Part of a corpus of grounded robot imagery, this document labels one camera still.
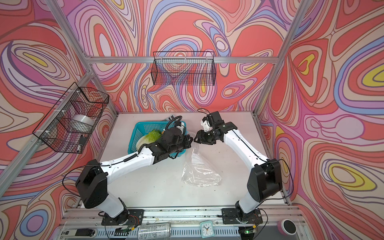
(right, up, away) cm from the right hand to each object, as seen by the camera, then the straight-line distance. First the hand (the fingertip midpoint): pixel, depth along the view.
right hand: (199, 144), depth 82 cm
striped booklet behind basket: (-22, +16, +31) cm, 41 cm away
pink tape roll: (+39, -36, -16) cm, 55 cm away
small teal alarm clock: (+3, -38, -14) cm, 41 cm away
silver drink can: (-22, -37, -17) cm, 46 cm away
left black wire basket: (-66, +10, -9) cm, 68 cm away
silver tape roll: (-58, +14, -9) cm, 61 cm away
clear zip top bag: (0, -17, +2) cm, 17 cm away
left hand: (-2, +4, -3) cm, 5 cm away
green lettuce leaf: (-30, +3, +13) cm, 33 cm away
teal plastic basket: (-41, +8, +16) cm, 45 cm away
